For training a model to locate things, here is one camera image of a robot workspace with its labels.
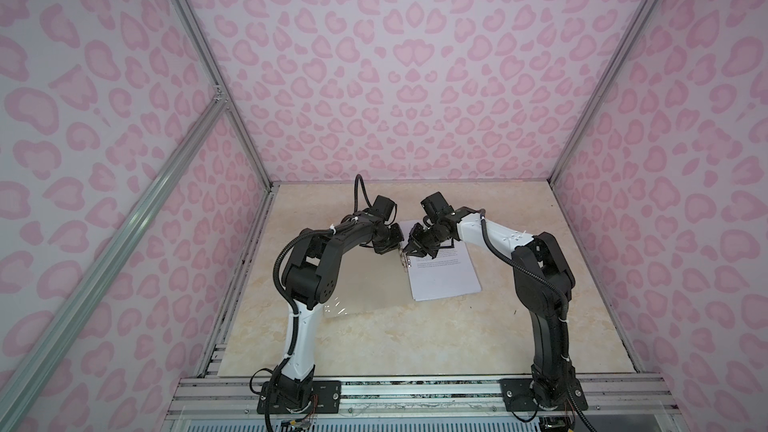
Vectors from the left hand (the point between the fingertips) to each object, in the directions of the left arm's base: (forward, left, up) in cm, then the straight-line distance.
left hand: (405, 239), depth 100 cm
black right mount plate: (-45, -26, -2) cm, 52 cm away
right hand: (-7, +1, +7) cm, 10 cm away
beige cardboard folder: (-14, +12, -1) cm, 18 cm away
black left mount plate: (-45, +22, -2) cm, 50 cm away
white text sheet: (-11, -14, -3) cm, 18 cm away
